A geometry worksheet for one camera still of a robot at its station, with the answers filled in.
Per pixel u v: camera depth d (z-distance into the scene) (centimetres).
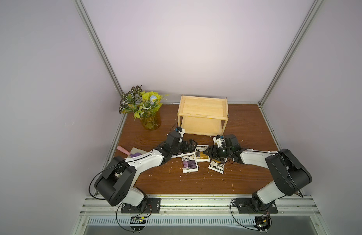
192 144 78
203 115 86
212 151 80
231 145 73
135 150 93
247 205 72
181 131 81
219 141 85
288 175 45
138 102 98
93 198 44
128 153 92
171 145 67
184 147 77
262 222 70
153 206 73
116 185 43
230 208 72
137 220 71
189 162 88
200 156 89
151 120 105
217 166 85
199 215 71
